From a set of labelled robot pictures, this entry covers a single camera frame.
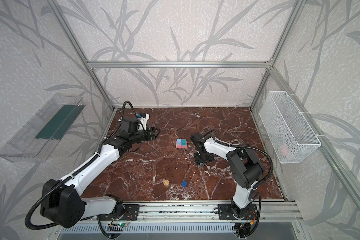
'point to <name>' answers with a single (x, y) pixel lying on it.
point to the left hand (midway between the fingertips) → (160, 126)
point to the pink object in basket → (283, 149)
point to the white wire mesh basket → (290, 136)
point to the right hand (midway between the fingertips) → (202, 157)
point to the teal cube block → (183, 142)
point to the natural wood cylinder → (166, 182)
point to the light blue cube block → (179, 141)
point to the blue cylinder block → (184, 183)
